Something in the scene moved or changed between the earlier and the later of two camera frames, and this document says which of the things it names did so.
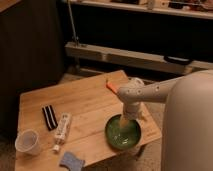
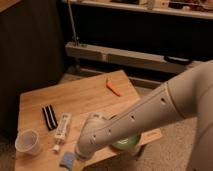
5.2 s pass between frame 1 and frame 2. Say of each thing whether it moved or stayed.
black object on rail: stayed
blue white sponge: moved
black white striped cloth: stayed
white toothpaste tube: stayed
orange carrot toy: stayed
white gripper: moved
